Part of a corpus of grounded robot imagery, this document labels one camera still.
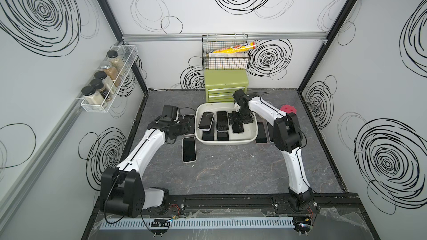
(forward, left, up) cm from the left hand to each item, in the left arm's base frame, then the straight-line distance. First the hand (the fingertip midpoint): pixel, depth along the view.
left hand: (186, 127), depth 85 cm
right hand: (+10, -28, -9) cm, 31 cm away
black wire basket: (+28, -18, +22) cm, 39 cm away
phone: (-4, -3, +8) cm, 9 cm away
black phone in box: (+1, -11, -10) cm, 15 cm away
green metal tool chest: (+28, -17, +5) cm, 33 cm away
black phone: (-3, -40, -3) cm, 40 cm away
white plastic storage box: (+10, -16, -10) cm, 21 cm away
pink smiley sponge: (+21, -61, -8) cm, 66 cm away
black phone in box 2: (+1, -19, -11) cm, 22 cm away
